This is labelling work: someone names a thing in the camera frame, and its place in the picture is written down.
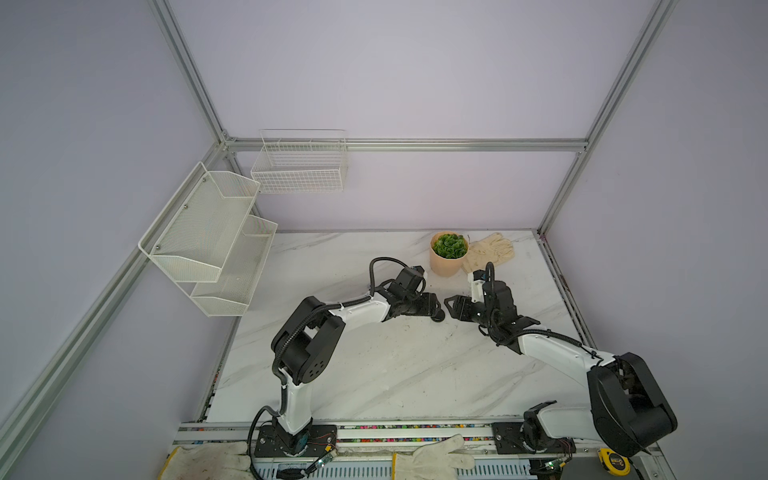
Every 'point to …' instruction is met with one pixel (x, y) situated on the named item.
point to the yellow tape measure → (616, 464)
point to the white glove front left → (215, 461)
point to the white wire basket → (301, 161)
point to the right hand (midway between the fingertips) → (450, 300)
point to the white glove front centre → (434, 460)
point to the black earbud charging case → (439, 317)
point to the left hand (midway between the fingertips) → (432, 307)
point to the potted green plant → (447, 251)
